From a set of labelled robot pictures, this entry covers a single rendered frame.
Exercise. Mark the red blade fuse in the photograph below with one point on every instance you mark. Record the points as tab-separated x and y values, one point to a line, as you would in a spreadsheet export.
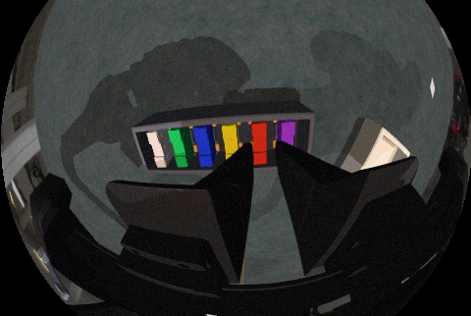
259	140

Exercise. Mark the cream shallow tray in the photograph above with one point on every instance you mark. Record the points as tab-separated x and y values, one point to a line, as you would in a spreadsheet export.
373	147

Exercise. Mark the purple fuse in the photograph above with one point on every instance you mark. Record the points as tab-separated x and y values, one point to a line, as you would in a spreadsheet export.
286	131

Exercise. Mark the yellow fuse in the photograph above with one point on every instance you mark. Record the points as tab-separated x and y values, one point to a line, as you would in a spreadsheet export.
231	138

